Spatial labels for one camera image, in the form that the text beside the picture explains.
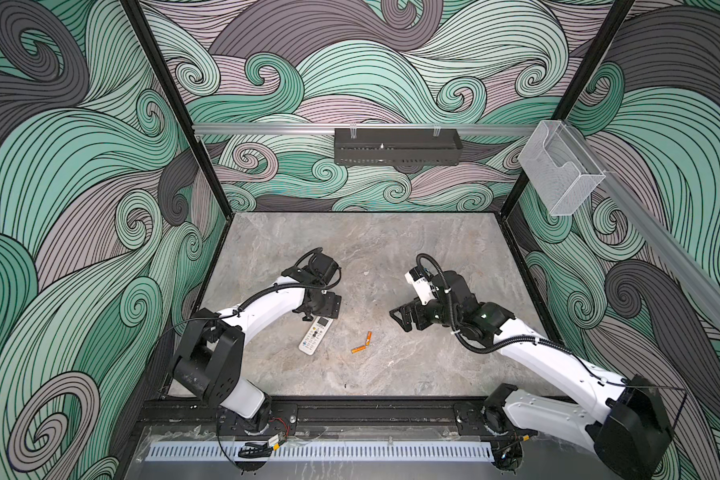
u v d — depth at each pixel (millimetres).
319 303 742
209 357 429
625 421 376
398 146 955
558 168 795
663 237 602
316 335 855
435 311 669
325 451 697
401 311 695
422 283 701
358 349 855
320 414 743
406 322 697
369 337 876
